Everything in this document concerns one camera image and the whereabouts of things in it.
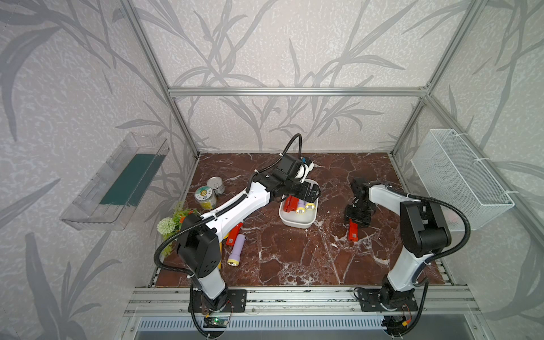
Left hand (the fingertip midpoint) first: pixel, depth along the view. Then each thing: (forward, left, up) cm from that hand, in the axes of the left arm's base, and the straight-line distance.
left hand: (312, 190), depth 80 cm
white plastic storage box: (-4, +5, -18) cm, 19 cm away
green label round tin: (+5, +45, -13) cm, 47 cm away
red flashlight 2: (+4, +6, -16) cm, 17 cm away
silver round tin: (+14, +43, -16) cm, 48 cm away
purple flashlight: (-19, +30, -19) cm, 40 cm away
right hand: (-3, -18, -21) cm, 28 cm away
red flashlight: (-9, +32, -20) cm, 39 cm away
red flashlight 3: (-8, -19, -18) cm, 28 cm away
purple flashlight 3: (+4, -1, -19) cm, 19 cm away
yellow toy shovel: (-30, +26, +13) cm, 42 cm away
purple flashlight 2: (+3, +3, -17) cm, 17 cm away
